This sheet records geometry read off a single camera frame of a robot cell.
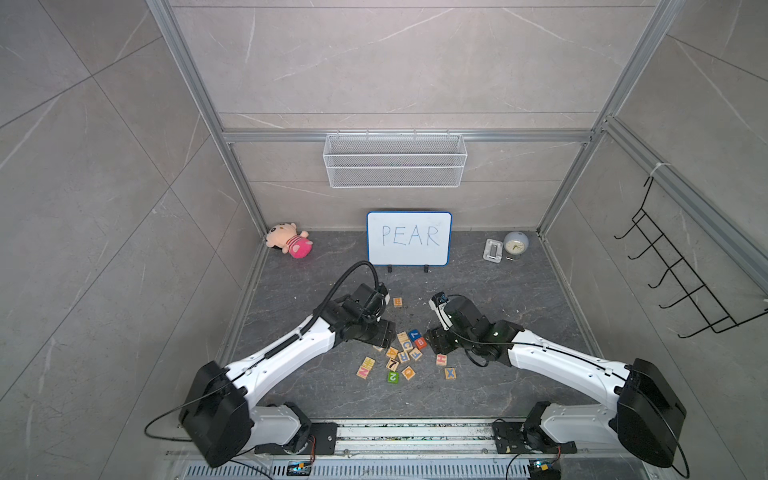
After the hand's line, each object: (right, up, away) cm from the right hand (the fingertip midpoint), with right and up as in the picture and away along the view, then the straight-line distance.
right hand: (436, 332), depth 83 cm
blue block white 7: (-6, -3, +8) cm, 10 cm away
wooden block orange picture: (-8, -12, +1) cm, 14 cm away
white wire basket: (-11, +54, +18) cm, 58 cm away
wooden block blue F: (-5, -8, +4) cm, 10 cm away
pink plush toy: (-52, +29, +27) cm, 66 cm away
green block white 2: (-12, -13, -1) cm, 18 cm away
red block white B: (-4, -5, +5) cm, 8 cm away
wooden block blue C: (-8, -5, +5) cm, 11 cm away
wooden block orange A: (-13, -7, +4) cm, 15 cm away
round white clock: (+33, +26, +25) cm, 49 cm away
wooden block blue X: (+4, -12, +1) cm, 13 cm away
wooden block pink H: (+2, -9, +3) cm, 10 cm away
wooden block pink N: (-21, -12, +1) cm, 24 cm away
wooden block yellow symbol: (-20, -10, +3) cm, 22 cm away
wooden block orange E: (-10, +6, +15) cm, 20 cm away
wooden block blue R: (-9, -8, +3) cm, 13 cm away
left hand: (-13, +1, -3) cm, 14 cm away
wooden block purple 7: (-13, -10, +2) cm, 16 cm away
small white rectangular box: (+27, +24, +31) cm, 47 cm away
